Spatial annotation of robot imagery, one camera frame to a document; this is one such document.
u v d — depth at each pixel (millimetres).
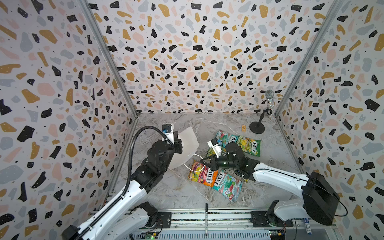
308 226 714
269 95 881
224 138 1030
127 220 555
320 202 422
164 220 742
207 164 729
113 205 428
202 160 747
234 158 608
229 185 822
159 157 495
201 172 873
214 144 705
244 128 1128
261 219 747
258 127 1123
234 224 731
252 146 1003
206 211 766
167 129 566
